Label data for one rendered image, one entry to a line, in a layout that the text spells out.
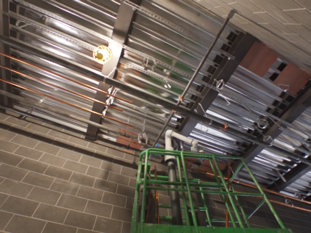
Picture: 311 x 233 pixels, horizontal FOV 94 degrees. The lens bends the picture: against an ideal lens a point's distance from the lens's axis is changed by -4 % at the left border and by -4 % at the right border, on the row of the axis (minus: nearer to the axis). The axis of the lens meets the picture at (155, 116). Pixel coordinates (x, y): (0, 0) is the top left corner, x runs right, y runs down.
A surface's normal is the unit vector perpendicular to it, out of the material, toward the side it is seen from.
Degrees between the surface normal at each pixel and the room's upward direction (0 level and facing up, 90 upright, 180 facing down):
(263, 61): 180
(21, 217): 90
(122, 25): 180
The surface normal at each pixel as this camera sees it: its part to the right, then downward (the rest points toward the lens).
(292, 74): 0.00, 0.53
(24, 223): 0.40, -0.78
